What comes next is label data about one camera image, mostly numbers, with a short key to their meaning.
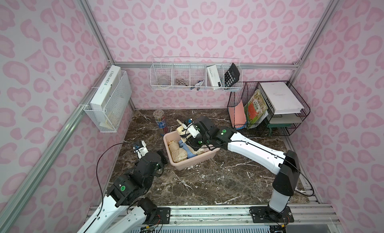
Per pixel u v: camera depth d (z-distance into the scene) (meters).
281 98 0.94
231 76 0.92
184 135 0.73
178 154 0.83
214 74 0.91
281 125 0.94
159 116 0.90
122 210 0.44
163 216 0.73
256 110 1.00
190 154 0.84
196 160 0.78
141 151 0.58
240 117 1.12
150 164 0.48
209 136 0.58
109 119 0.73
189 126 0.69
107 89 0.70
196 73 0.98
